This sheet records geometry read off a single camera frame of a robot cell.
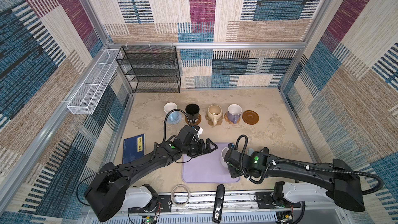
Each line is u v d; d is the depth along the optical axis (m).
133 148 0.91
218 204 0.70
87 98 0.93
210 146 0.72
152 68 1.08
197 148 0.71
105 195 0.41
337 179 0.41
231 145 0.74
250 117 1.04
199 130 0.78
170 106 0.98
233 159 0.60
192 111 0.94
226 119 1.02
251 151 0.59
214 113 1.02
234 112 1.03
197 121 1.01
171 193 0.74
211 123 0.97
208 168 0.82
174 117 0.99
